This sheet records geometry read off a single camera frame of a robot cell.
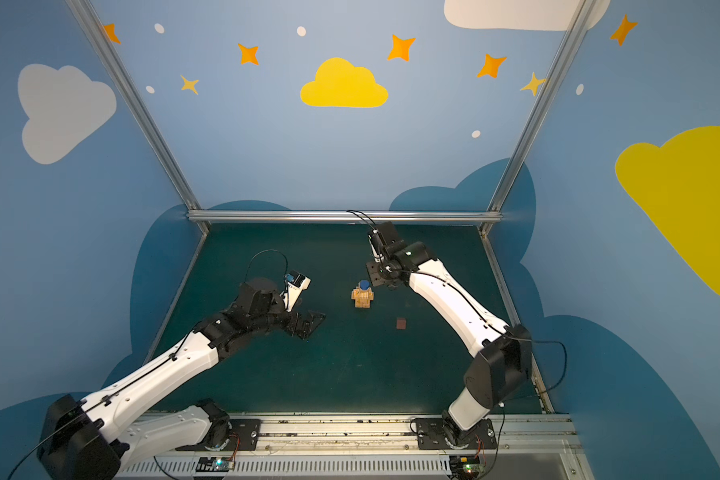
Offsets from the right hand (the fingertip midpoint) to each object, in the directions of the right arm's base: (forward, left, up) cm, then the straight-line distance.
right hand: (384, 267), depth 83 cm
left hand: (-13, +18, -3) cm, 22 cm away
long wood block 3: (-1, +5, -20) cm, 20 cm away
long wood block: (0, +8, -15) cm, 17 cm away
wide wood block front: (-1, +6, -14) cm, 16 cm away
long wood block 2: (-1, +7, -19) cm, 21 cm away
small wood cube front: (0, +5, -14) cm, 15 cm away
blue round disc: (+2, +6, -12) cm, 13 cm away
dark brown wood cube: (-7, -6, -20) cm, 22 cm away
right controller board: (-43, -21, -22) cm, 53 cm away
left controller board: (-46, +39, -21) cm, 64 cm away
